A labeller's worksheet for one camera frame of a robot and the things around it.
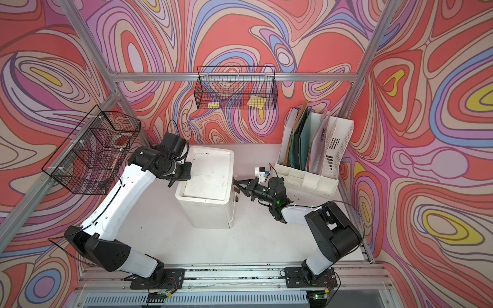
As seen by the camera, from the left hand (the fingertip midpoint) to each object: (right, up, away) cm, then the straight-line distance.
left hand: (189, 174), depth 75 cm
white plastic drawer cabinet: (+9, -8, -5) cm, 13 cm away
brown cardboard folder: (+43, +11, +20) cm, 49 cm away
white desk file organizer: (+70, +21, +20) cm, 76 cm away
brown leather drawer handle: (+18, -3, +1) cm, 18 cm away
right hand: (+17, -6, +4) cm, 19 cm away
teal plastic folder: (+47, +13, +10) cm, 50 cm away
